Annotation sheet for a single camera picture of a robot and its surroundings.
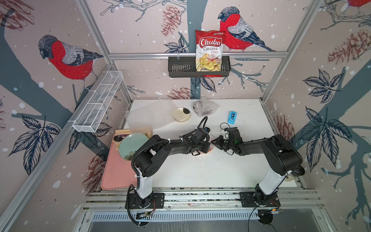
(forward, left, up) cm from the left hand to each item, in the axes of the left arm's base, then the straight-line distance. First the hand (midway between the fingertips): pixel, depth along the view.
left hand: (210, 144), depth 92 cm
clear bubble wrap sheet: (+30, +3, +4) cm, 30 cm away
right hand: (+3, -1, -2) cm, 4 cm away
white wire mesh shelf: (+4, +64, +28) cm, 70 cm away
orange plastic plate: (-4, +1, +1) cm, 4 cm away
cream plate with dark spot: (+27, +20, -2) cm, 33 cm away
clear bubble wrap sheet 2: (-1, -1, -1) cm, 1 cm away
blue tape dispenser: (+23, -18, -1) cm, 29 cm away
